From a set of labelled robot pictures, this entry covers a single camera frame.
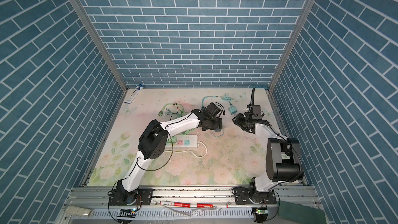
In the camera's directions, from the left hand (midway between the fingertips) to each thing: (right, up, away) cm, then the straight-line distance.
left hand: (218, 126), depth 95 cm
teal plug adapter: (+10, +10, +10) cm, 17 cm away
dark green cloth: (+36, -37, -24) cm, 57 cm away
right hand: (+10, +5, -1) cm, 11 cm away
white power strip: (-21, -8, -5) cm, 23 cm away
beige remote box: (-63, -33, -28) cm, 76 cm away
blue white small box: (-61, +25, +24) cm, 70 cm away
